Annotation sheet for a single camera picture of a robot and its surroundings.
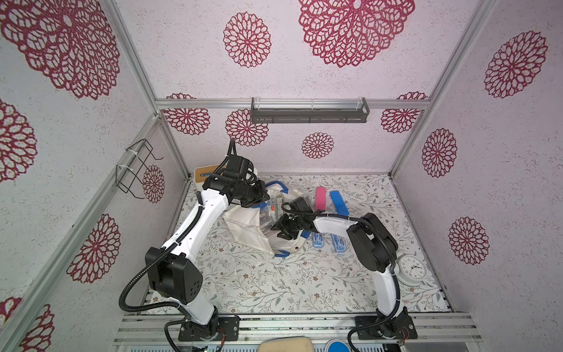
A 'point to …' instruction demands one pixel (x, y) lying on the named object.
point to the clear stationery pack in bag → (271, 213)
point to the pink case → (321, 198)
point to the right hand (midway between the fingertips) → (270, 227)
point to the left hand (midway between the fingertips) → (270, 198)
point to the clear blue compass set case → (317, 240)
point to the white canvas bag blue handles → (250, 218)
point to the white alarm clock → (410, 269)
